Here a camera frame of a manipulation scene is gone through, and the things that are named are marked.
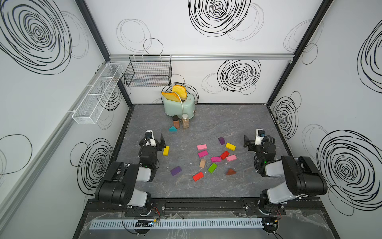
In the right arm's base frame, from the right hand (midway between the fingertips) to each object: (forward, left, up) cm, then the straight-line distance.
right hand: (254, 135), depth 90 cm
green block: (-18, +26, -9) cm, 33 cm away
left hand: (-3, +62, +3) cm, 62 cm away
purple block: (-19, +47, -9) cm, 52 cm away
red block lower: (-23, +34, -10) cm, 42 cm away
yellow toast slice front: (+24, +53, +9) cm, 59 cm away
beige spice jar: (+11, +43, -1) cm, 44 cm away
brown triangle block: (-20, +15, -9) cm, 27 cm away
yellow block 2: (-3, +13, -10) cm, 17 cm away
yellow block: (-8, +55, -8) cm, 56 cm away
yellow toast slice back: (+28, +47, +12) cm, 56 cm away
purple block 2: (+2, +18, -10) cm, 21 cm away
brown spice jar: (+10, +49, -1) cm, 50 cm away
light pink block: (-4, +32, -8) cm, 33 cm away
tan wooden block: (-15, +31, -9) cm, 36 cm away
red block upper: (-9, +18, -8) cm, 22 cm away
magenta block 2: (-13, +23, -8) cm, 28 cm away
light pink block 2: (-11, +14, -10) cm, 20 cm away
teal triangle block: (+8, +52, -7) cm, 53 cm away
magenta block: (-8, +31, -10) cm, 34 cm away
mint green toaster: (+18, +52, +5) cm, 55 cm away
